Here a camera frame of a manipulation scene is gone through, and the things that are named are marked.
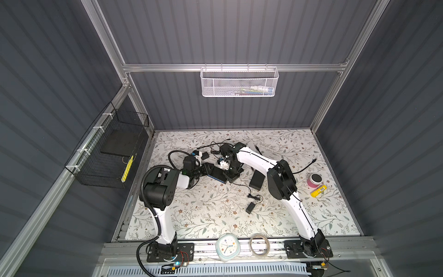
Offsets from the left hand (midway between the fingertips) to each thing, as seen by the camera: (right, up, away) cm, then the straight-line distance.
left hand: (213, 168), depth 100 cm
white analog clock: (+8, -30, -28) cm, 42 cm away
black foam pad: (-39, +15, -23) cm, 48 cm away
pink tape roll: (+54, -5, -11) cm, 56 cm away
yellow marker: (+56, -11, -11) cm, 58 cm away
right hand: (+10, -7, -5) cm, 13 cm away
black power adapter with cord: (+7, +11, -17) cm, 22 cm away
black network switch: (+3, -3, -4) cm, 6 cm away
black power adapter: (+20, -17, -17) cm, 31 cm away
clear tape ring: (+26, -30, -26) cm, 48 cm away
